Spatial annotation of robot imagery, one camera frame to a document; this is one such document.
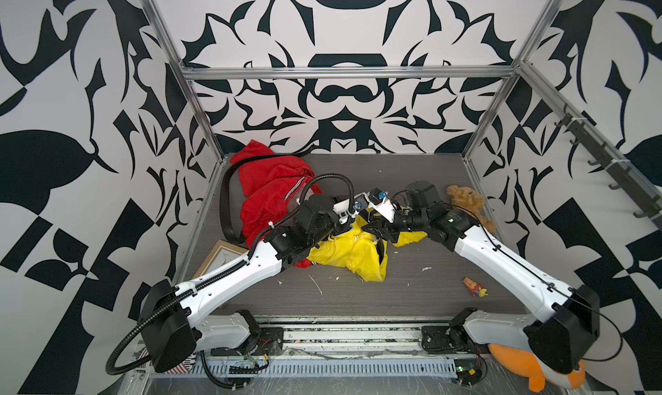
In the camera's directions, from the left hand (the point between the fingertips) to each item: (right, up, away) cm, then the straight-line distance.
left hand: (344, 193), depth 73 cm
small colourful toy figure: (+41, -30, +8) cm, 51 cm away
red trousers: (-27, +2, +18) cm, 32 cm away
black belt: (+11, -16, +3) cm, 19 cm away
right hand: (+6, -7, +1) cm, 9 cm away
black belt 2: (-48, +1, +35) cm, 60 cm away
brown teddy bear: (+47, -4, +21) cm, 51 cm away
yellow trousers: (+4, -17, +4) cm, 18 cm away
